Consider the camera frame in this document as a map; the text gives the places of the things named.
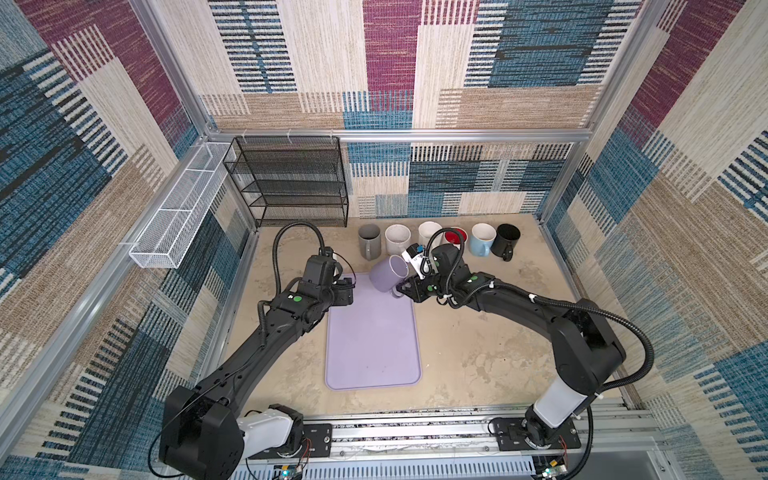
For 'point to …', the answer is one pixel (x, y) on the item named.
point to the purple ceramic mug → (387, 274)
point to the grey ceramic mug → (369, 241)
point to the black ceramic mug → (504, 242)
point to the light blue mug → (481, 239)
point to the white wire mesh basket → (162, 243)
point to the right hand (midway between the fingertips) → (401, 289)
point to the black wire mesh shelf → (289, 180)
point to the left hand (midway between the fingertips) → (341, 281)
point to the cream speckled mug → (397, 237)
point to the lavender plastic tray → (371, 344)
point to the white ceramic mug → (453, 238)
